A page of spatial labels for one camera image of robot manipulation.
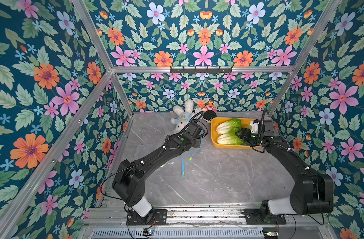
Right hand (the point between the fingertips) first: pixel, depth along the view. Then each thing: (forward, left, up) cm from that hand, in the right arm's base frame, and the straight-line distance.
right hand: (241, 133), depth 86 cm
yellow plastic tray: (+21, +13, -14) cm, 28 cm away
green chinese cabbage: (+13, +4, -9) cm, 16 cm away
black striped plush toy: (+26, +17, -10) cm, 33 cm away
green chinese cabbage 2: (+3, +4, -10) cm, 11 cm away
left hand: (-4, +26, 0) cm, 26 cm away
